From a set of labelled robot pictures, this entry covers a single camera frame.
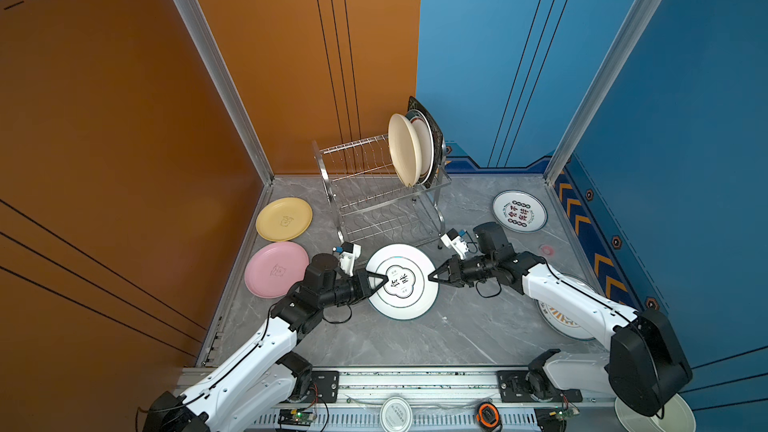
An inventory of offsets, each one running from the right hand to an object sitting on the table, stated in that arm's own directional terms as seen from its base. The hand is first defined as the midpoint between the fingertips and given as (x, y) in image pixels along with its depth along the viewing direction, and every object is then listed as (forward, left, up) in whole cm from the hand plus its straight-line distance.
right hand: (428, 280), depth 76 cm
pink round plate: (+11, +47, -14) cm, 51 cm away
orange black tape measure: (-28, -12, -12) cm, 33 cm away
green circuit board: (-27, +32, -16) cm, 45 cm away
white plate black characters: (+34, -37, -15) cm, 52 cm away
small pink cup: (+19, -42, -16) cm, 49 cm away
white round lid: (-28, +9, -9) cm, 30 cm away
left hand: (-1, +10, +2) cm, 10 cm away
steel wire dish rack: (+11, +14, +17) cm, 25 cm away
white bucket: (-28, -51, -7) cm, 58 cm away
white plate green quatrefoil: (-3, +5, 0) cm, 6 cm away
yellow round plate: (+30, +49, -13) cm, 59 cm away
